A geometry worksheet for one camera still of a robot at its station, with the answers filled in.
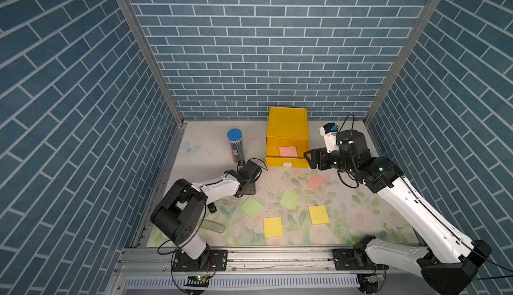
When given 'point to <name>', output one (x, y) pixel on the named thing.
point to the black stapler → (212, 207)
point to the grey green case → (211, 225)
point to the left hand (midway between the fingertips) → (250, 188)
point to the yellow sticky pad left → (272, 227)
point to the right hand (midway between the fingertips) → (315, 152)
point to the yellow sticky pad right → (318, 214)
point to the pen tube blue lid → (234, 135)
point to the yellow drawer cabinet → (287, 127)
